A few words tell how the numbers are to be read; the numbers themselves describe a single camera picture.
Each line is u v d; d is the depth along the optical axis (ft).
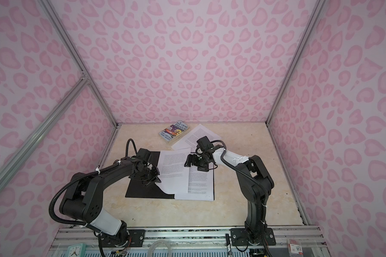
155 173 2.68
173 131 3.72
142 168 2.32
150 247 2.37
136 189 2.83
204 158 2.39
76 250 2.27
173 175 3.02
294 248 2.27
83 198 1.48
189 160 2.74
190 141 3.62
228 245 2.31
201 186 2.94
